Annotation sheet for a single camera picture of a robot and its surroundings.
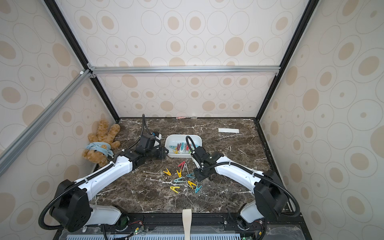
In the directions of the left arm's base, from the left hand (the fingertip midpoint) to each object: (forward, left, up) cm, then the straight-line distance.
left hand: (170, 150), depth 84 cm
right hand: (-10, -19, -9) cm, 24 cm away
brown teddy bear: (+6, +45, -6) cm, 46 cm away
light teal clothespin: (+11, +1, -13) cm, 17 cm away
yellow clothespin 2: (-16, -2, -15) cm, 22 cm away
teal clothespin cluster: (-17, -16, -14) cm, 27 cm away
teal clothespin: (+12, -5, -14) cm, 20 cm away
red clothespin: (-1, -6, -15) cm, 16 cm away
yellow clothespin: (+8, -2, -14) cm, 16 cm away
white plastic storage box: (+13, -2, -14) cm, 19 cm away
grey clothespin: (-4, -9, -14) cm, 17 cm away
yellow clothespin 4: (-8, -5, -14) cm, 17 cm away
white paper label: (+28, -40, -16) cm, 51 cm away
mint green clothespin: (-12, -5, -14) cm, 19 cm away
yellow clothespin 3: (-7, +2, -14) cm, 15 cm away
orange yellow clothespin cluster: (-14, -12, -14) cm, 23 cm away
